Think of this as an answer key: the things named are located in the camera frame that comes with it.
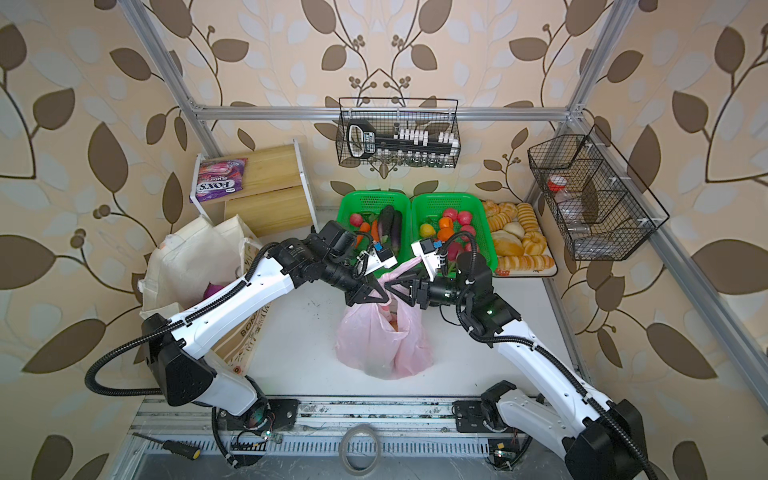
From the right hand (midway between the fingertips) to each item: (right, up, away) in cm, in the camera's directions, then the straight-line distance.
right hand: (391, 285), depth 67 cm
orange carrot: (-6, +13, +42) cm, 44 cm away
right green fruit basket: (+25, +17, +45) cm, 55 cm away
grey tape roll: (-9, -37, +7) cm, 39 cm away
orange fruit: (+20, +14, +42) cm, 48 cm away
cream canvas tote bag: (-55, +4, +12) cm, 57 cm away
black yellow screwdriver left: (-47, -39, +1) cm, 61 cm away
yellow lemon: (+13, +14, +42) cm, 45 cm away
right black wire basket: (+52, +17, +7) cm, 56 cm away
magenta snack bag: (-50, -3, +14) cm, 52 cm away
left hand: (-1, -3, +1) cm, 3 cm away
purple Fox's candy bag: (-47, +27, +14) cm, 56 cm away
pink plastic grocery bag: (0, -13, +3) cm, 14 cm away
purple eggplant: (+1, +16, +44) cm, 47 cm away
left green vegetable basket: (-6, +19, +49) cm, 53 cm away
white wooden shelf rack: (-41, +25, +36) cm, 60 cm away
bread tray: (+45, +7, +38) cm, 59 cm away
